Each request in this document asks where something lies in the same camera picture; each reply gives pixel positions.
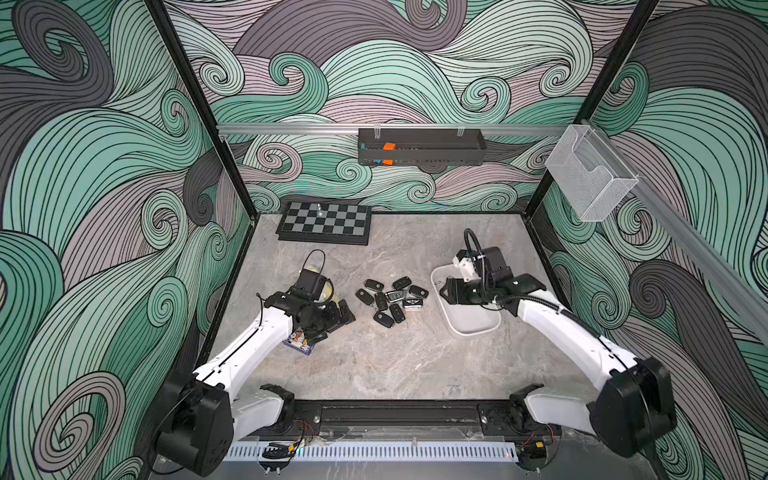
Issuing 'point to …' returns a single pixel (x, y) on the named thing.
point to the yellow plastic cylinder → (327, 291)
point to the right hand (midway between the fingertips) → (452, 293)
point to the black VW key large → (364, 296)
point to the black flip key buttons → (397, 313)
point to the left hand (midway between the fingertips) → (344, 323)
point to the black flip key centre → (381, 301)
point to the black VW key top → (374, 285)
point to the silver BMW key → (394, 295)
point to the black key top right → (401, 283)
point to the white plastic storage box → (465, 319)
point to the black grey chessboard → (326, 222)
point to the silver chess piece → (319, 208)
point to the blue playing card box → (298, 341)
